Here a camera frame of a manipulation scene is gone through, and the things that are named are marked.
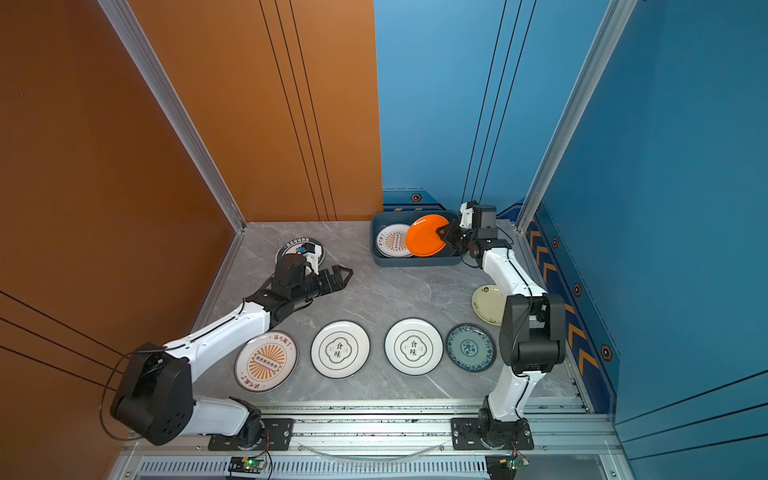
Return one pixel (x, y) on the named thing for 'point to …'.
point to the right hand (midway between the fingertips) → (435, 230)
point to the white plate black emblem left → (340, 349)
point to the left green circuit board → (246, 465)
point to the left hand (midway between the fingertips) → (344, 272)
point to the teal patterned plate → (471, 348)
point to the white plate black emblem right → (414, 346)
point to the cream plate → (488, 304)
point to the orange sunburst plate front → (266, 361)
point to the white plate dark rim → (292, 247)
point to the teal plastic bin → (379, 219)
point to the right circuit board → (504, 467)
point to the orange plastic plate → (422, 238)
